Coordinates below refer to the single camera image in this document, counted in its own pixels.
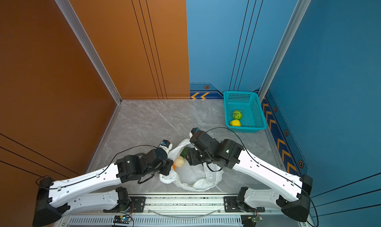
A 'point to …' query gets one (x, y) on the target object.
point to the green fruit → (237, 114)
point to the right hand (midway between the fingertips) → (189, 156)
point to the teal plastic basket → (253, 119)
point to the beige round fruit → (179, 161)
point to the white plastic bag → (198, 178)
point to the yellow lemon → (235, 123)
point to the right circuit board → (250, 220)
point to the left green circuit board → (124, 219)
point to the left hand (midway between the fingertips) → (175, 163)
